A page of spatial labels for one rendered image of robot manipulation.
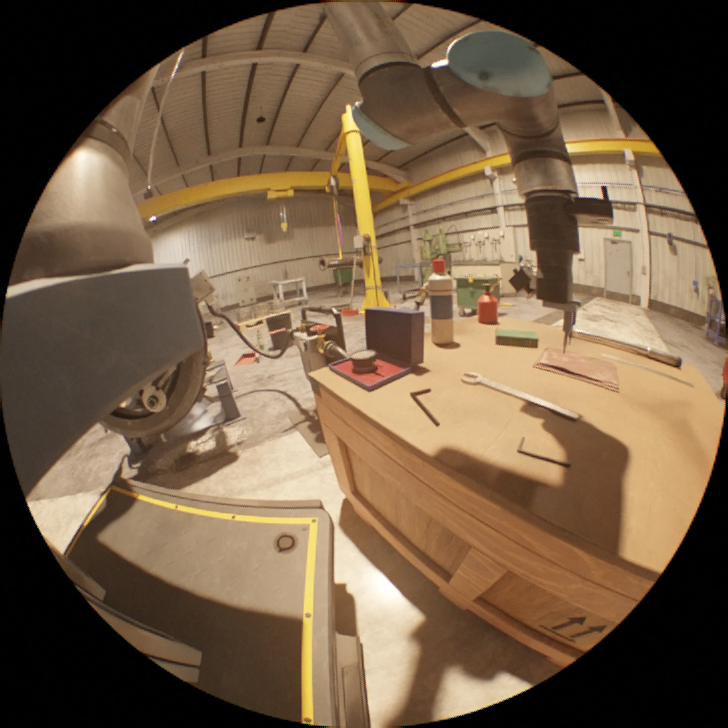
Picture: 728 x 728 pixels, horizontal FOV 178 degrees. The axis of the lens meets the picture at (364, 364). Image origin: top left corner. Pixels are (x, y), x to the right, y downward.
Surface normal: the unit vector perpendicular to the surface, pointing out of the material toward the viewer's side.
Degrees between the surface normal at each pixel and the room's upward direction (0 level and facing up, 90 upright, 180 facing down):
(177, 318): 90
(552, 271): 70
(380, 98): 101
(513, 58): 90
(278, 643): 0
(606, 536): 0
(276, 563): 0
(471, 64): 90
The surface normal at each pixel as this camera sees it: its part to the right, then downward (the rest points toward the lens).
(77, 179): 0.89, -0.40
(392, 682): -0.12, -0.92
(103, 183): 0.88, -0.48
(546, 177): -0.69, 0.35
